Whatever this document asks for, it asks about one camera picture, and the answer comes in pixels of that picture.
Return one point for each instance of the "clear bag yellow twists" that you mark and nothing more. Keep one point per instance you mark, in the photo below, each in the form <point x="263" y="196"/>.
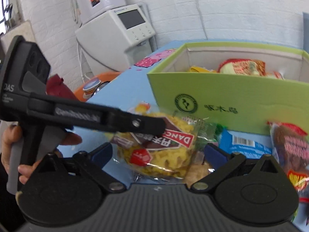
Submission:
<point x="166" y="156"/>

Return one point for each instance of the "green cardboard box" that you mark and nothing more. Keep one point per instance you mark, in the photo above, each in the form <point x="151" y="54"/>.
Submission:
<point x="239" y="102"/>

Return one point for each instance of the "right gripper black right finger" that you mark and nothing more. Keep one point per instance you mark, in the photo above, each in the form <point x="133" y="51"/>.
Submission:
<point x="249" y="191"/>

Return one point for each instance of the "grey cylindrical bottle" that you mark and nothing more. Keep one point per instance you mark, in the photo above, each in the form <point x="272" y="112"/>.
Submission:
<point x="306" y="31"/>

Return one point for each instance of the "white red yellow snack bag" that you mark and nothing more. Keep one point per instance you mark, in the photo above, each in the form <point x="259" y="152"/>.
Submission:
<point x="274" y="74"/>

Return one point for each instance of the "orange plastic basin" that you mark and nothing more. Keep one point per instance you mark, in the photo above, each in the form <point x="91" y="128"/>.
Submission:
<point x="92" y="86"/>

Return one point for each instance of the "person's left hand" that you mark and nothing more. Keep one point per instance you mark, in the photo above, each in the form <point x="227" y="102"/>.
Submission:
<point x="13" y="134"/>

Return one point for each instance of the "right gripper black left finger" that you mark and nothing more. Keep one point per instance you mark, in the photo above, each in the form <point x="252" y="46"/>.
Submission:
<point x="64" y="191"/>

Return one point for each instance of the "dark red sausage packet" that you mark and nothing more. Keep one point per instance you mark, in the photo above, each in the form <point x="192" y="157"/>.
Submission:
<point x="290" y="149"/>

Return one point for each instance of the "white appliance with screen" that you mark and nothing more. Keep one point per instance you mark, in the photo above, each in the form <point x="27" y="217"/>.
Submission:
<point x="116" y="39"/>

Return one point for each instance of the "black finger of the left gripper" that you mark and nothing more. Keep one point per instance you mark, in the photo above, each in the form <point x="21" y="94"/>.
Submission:
<point x="139" y="124"/>

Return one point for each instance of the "blue snack packet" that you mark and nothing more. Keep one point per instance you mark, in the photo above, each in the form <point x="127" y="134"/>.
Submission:
<point x="233" y="144"/>

